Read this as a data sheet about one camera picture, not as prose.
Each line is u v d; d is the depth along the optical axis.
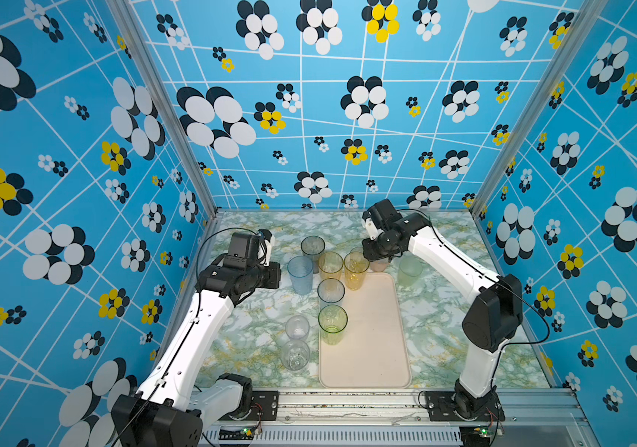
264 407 0.74
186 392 0.41
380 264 0.96
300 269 0.94
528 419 1.93
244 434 0.70
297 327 0.88
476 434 0.70
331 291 0.87
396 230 0.61
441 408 0.72
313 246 0.89
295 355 0.82
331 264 0.93
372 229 0.71
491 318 0.46
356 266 0.92
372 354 0.83
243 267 0.56
